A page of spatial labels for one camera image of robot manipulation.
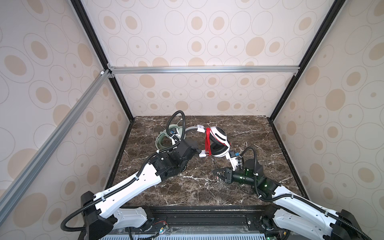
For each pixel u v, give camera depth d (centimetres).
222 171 69
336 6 68
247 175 62
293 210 51
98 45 80
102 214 38
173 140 59
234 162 69
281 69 90
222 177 69
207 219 75
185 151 49
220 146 66
